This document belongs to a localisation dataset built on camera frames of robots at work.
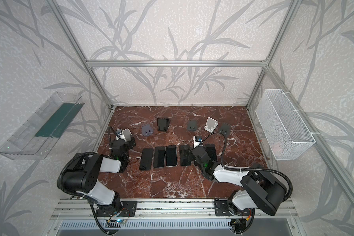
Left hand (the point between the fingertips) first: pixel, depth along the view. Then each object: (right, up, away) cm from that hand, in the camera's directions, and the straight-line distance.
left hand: (125, 132), depth 93 cm
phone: (+44, -12, -26) cm, 52 cm away
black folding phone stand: (+22, +5, +14) cm, 27 cm away
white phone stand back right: (+57, +4, +9) cm, 58 cm away
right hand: (+42, -6, -5) cm, 42 cm away
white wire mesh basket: (+82, +2, -31) cm, 88 cm away
